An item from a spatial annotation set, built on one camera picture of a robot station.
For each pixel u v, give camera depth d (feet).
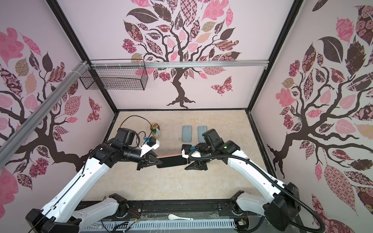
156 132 3.13
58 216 1.22
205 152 2.04
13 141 1.69
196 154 1.97
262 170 1.46
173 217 2.33
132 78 2.65
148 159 1.93
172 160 2.07
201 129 3.52
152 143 1.86
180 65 3.09
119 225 2.38
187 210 2.48
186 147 3.27
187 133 3.49
